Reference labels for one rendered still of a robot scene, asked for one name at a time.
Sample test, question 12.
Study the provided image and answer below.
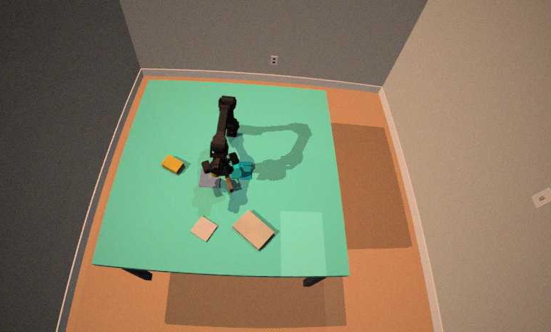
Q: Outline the tan flat square pad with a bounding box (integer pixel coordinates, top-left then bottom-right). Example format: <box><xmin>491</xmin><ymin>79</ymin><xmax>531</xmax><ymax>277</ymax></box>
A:
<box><xmin>190</xmin><ymin>216</ymin><xmax>218</xmax><ymax>241</ymax></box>

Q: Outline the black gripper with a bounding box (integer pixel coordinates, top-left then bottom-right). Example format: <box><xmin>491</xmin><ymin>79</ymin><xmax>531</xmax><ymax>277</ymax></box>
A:
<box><xmin>201</xmin><ymin>152</ymin><xmax>239</xmax><ymax>174</ymax></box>

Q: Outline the tan rectangular block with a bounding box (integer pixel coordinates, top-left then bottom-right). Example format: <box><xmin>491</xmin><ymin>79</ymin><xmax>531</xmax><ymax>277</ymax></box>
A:
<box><xmin>232</xmin><ymin>210</ymin><xmax>274</xmax><ymax>250</ymax></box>

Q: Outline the orange-yellow rectangular block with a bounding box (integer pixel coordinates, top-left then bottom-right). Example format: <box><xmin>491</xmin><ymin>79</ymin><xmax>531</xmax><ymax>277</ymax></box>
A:
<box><xmin>162</xmin><ymin>155</ymin><xmax>184</xmax><ymax>175</ymax></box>

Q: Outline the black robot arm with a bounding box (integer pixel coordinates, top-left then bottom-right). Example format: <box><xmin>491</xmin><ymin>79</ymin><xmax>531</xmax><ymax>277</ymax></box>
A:
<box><xmin>210</xmin><ymin>95</ymin><xmax>239</xmax><ymax>176</ymax></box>

